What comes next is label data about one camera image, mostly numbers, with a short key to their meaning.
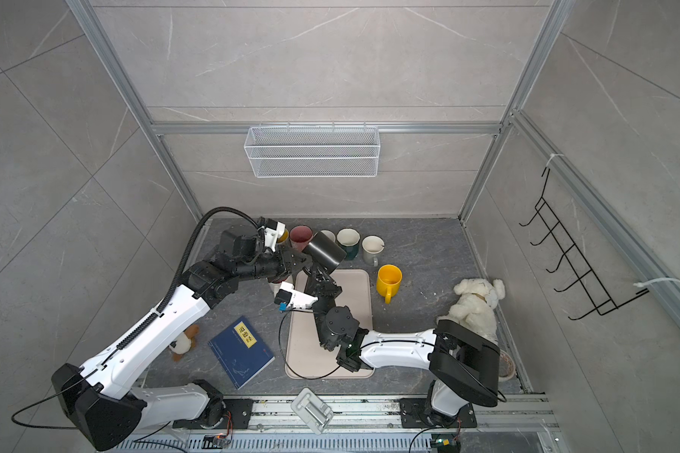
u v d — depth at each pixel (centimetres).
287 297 61
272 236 66
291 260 61
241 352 84
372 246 100
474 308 83
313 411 73
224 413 72
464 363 43
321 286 62
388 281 95
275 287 91
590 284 62
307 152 101
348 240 100
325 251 70
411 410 73
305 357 82
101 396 38
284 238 67
